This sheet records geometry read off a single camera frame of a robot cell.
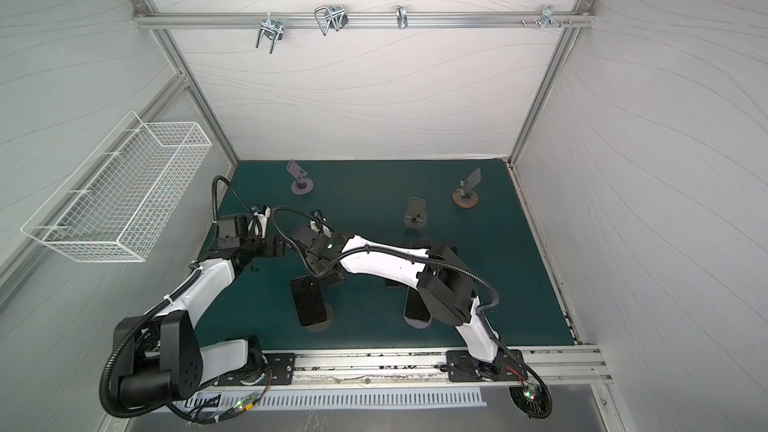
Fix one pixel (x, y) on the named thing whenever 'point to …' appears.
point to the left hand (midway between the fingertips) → (275, 231)
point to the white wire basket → (118, 200)
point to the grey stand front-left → (323, 326)
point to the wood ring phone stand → (465, 197)
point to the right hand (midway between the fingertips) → (322, 242)
